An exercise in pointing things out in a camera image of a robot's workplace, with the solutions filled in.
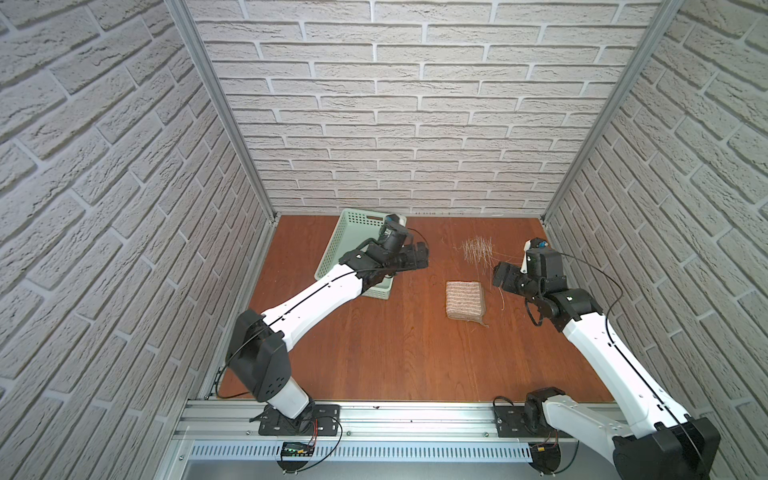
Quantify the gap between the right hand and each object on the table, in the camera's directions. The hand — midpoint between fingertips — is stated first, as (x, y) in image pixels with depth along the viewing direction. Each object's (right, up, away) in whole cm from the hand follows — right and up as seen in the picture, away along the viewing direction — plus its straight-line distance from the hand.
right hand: (503, 270), depth 79 cm
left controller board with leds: (-53, -43, -8) cm, 69 cm away
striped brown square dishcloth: (-7, -12, +15) cm, 20 cm away
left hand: (-24, +7, +2) cm, 25 cm away
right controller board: (+7, -44, -10) cm, 46 cm away
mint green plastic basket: (-46, +13, +33) cm, 59 cm away
